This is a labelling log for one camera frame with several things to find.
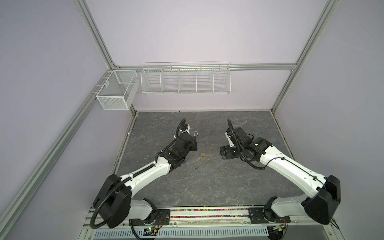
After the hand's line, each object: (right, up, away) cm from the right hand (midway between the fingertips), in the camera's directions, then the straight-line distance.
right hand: (227, 152), depth 79 cm
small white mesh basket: (-71, +38, +23) cm, 84 cm away
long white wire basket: (-22, +46, +19) cm, 54 cm away
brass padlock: (-13, -5, +17) cm, 22 cm away
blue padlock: (-25, -9, +16) cm, 31 cm away
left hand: (-18, +7, +4) cm, 19 cm away
